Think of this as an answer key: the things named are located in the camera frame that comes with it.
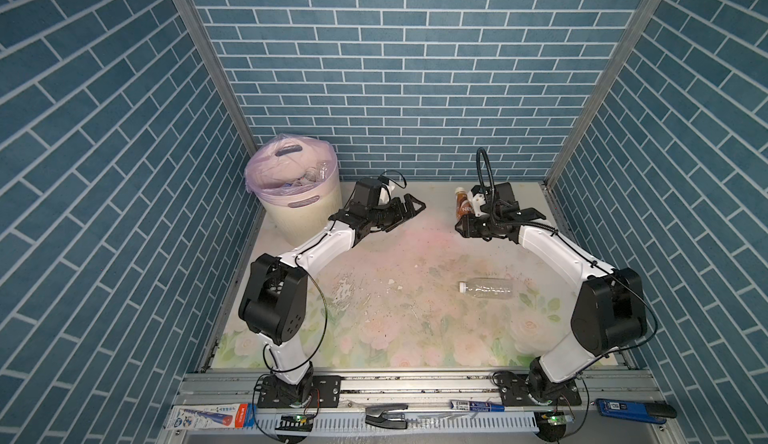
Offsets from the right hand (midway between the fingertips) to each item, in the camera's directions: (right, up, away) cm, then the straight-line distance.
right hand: (460, 222), depth 89 cm
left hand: (-13, +3, -5) cm, 14 cm away
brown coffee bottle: (0, +8, +2) cm, 8 cm away
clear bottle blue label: (-44, +15, +2) cm, 46 cm away
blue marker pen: (0, -43, -19) cm, 47 cm away
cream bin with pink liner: (-52, +13, +7) cm, 54 cm away
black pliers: (-21, -44, -20) cm, 53 cm away
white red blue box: (-63, -45, -20) cm, 80 cm away
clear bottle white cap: (+9, -20, +1) cm, 22 cm away
